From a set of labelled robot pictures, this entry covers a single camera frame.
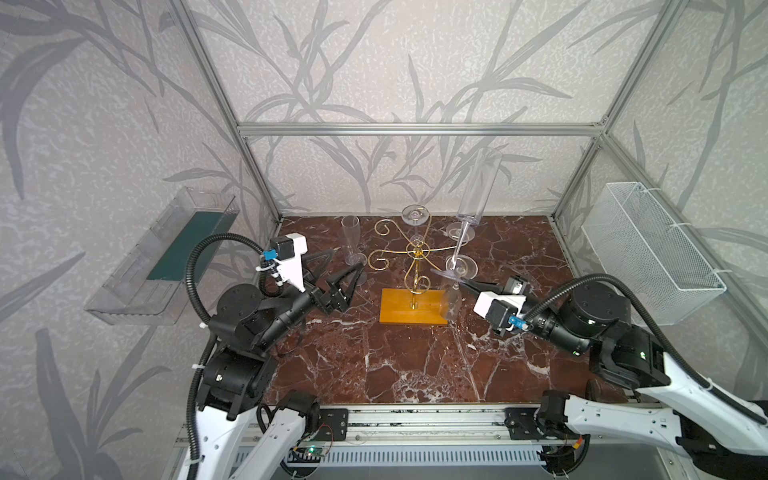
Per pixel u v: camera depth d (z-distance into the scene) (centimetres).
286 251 44
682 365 39
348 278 49
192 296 36
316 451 70
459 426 75
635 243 68
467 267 66
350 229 93
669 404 41
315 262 106
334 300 47
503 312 37
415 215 74
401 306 94
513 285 44
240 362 42
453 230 73
